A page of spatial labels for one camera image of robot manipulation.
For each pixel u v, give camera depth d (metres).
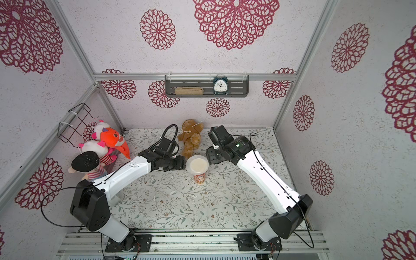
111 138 0.88
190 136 1.05
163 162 0.64
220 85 0.90
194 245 0.73
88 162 0.76
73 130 0.76
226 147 0.49
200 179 0.86
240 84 0.92
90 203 0.43
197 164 0.82
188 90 0.88
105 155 0.91
